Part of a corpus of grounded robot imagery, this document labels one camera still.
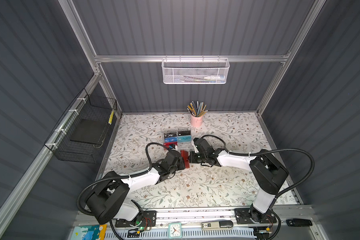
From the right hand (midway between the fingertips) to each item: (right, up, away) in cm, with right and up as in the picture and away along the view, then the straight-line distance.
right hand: (189, 158), depth 91 cm
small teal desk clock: (-7, -29, -22) cm, 37 cm away
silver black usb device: (+14, -25, -23) cm, 37 cm away
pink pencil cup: (+6, +23, +17) cm, 29 cm away
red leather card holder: (-3, +2, -2) cm, 4 cm away
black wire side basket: (-54, +16, -19) cm, 59 cm away
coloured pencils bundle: (+7, +33, +18) cm, 38 cm away
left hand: (-3, 0, -3) cm, 4 cm away
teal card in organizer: (-3, +12, +8) cm, 15 cm away
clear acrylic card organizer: (-2, +6, +11) cm, 12 cm away
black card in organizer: (-3, +15, +9) cm, 18 cm away
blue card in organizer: (-12, +11, +8) cm, 18 cm away
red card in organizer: (-14, +8, +9) cm, 19 cm away
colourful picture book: (-48, -30, -21) cm, 60 cm away
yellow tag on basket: (-44, +24, -8) cm, 51 cm away
